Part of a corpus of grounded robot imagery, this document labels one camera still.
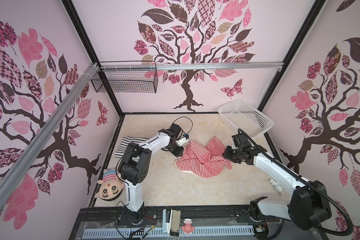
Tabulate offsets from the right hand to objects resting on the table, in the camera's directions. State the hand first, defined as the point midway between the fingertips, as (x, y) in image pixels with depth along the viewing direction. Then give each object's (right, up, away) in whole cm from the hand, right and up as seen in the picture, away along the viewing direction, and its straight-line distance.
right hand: (223, 153), depth 86 cm
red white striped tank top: (-10, -6, +4) cm, 13 cm away
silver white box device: (-29, -30, -16) cm, 45 cm away
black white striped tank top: (-64, +5, +15) cm, 66 cm away
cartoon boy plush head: (-61, -15, -10) cm, 64 cm away
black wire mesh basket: (-71, +54, +36) cm, 96 cm away
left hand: (-27, -2, +8) cm, 28 cm away
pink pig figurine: (-21, -32, -17) cm, 43 cm away
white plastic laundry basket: (+23, +25, +32) cm, 47 cm away
